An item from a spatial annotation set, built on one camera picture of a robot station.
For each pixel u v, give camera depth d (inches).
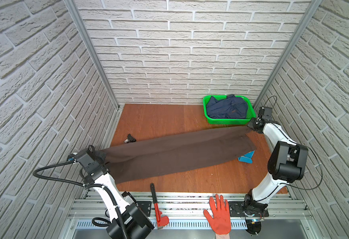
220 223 27.0
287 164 19.2
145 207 29.0
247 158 35.5
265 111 29.0
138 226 16.6
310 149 18.7
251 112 41.8
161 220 28.3
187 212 29.1
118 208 16.5
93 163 22.2
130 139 38.5
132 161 35.1
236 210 28.9
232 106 43.3
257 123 27.9
